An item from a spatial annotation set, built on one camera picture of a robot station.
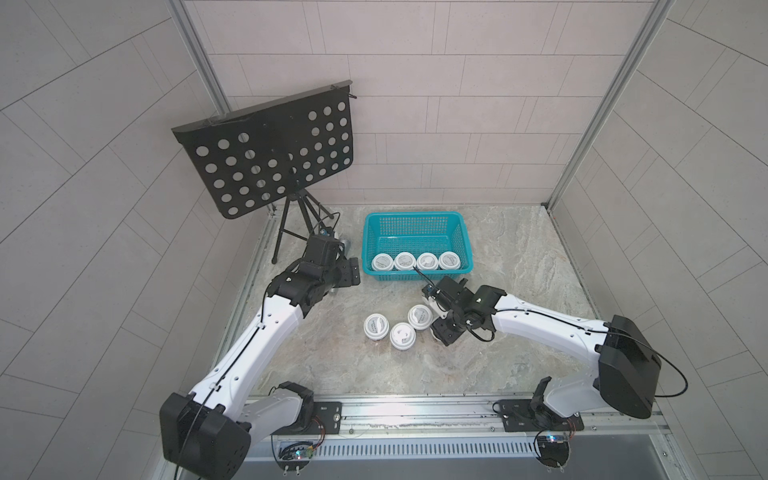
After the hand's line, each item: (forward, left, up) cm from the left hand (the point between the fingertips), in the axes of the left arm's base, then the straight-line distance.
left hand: (349, 263), depth 79 cm
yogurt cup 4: (+9, -29, -11) cm, 33 cm away
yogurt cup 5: (-10, -19, -11) cm, 24 cm away
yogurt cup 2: (+8, -15, -10) cm, 20 cm away
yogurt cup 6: (-13, -7, -11) cm, 18 cm away
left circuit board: (-40, +9, -15) cm, 44 cm away
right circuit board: (-39, -49, -18) cm, 65 cm away
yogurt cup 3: (+8, -22, -11) cm, 26 cm away
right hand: (-12, -25, -13) cm, 31 cm away
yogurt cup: (+8, -8, -10) cm, 15 cm away
